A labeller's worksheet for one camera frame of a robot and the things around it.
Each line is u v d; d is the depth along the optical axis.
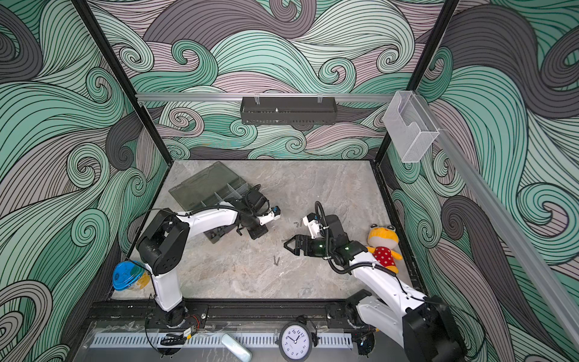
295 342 0.67
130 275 0.72
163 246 0.48
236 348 0.64
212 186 1.12
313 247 0.70
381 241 0.83
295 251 0.70
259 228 0.81
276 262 0.86
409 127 0.78
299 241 0.70
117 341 0.70
